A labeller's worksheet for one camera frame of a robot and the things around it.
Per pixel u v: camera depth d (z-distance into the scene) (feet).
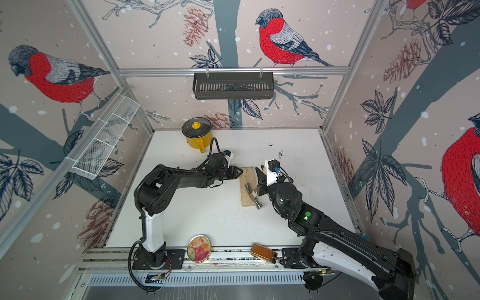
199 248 2.40
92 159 2.62
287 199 1.62
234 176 2.87
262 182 1.98
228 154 3.01
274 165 1.84
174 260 2.41
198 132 3.53
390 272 1.33
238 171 3.14
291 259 2.39
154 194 1.78
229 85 3.50
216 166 2.63
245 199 2.84
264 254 2.35
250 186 2.87
